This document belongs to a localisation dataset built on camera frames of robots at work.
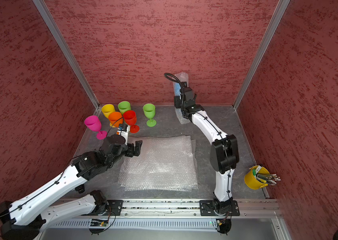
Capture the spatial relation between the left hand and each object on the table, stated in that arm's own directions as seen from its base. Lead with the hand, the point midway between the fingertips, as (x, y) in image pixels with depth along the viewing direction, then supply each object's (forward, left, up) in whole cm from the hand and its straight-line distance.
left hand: (132, 143), depth 72 cm
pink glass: (+19, +30, -7) cm, 36 cm away
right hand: (+31, -24, +2) cm, 39 cm away
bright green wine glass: (+35, +15, -10) cm, 39 cm away
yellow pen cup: (-13, -62, -16) cm, 65 cm away
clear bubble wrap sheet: (-2, -16, -20) cm, 26 cm away
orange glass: (+25, +19, -11) cm, 33 cm away
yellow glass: (+32, +26, -9) cm, 42 cm away
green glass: (+29, -4, -8) cm, 31 cm away
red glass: (+26, +9, -10) cm, 29 cm away
